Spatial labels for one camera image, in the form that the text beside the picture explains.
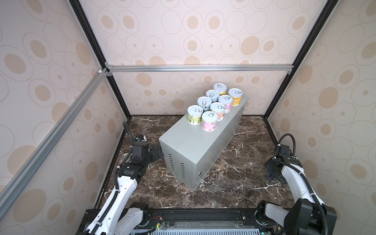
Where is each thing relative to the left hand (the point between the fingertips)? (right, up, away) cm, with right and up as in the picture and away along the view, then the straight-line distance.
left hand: (159, 147), depth 79 cm
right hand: (+66, -13, +4) cm, 68 cm away
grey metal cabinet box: (+17, 0, -20) cm, 26 cm away
